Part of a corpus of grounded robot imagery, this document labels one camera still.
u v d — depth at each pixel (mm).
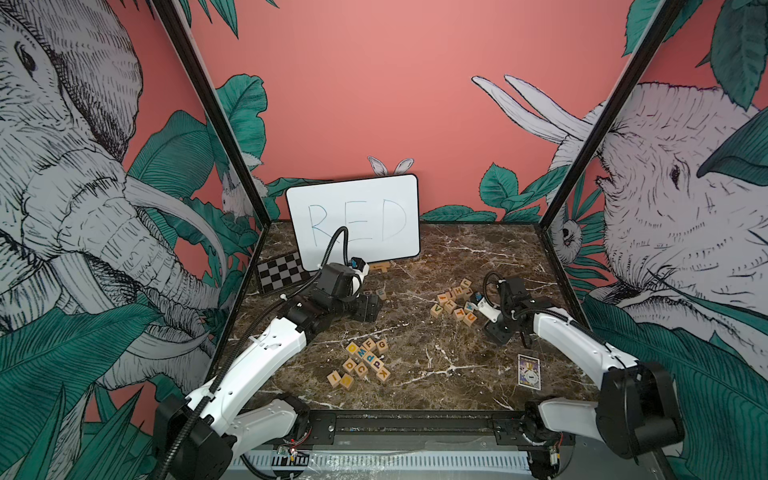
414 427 760
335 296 590
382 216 959
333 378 799
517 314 624
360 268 690
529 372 819
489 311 782
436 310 933
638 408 411
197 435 371
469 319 919
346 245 673
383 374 801
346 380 797
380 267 1020
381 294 978
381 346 858
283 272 1018
